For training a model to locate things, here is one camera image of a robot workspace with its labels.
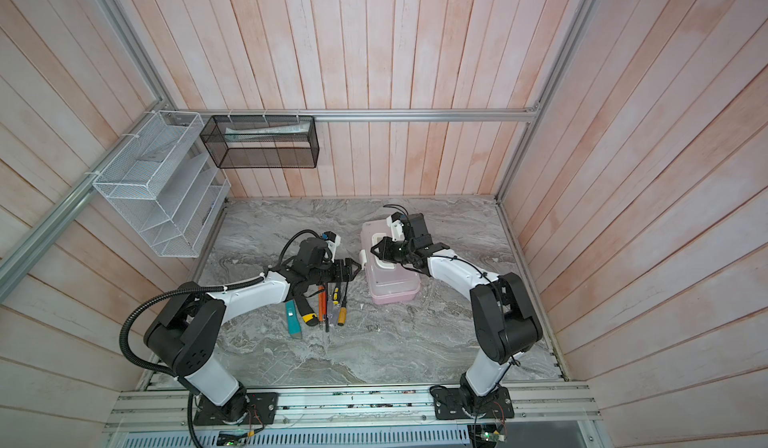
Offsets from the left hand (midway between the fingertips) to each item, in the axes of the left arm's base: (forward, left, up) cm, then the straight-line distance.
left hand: (352, 272), depth 90 cm
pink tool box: (-5, -11, +2) cm, 12 cm away
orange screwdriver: (-7, +9, -7) cm, 14 cm away
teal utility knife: (-12, +18, -7) cm, 23 cm away
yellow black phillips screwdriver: (-5, +5, -6) cm, 9 cm away
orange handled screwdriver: (-10, +3, -6) cm, 12 cm away
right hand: (+5, -6, +4) cm, 9 cm away
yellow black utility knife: (-11, +13, -6) cm, 18 cm away
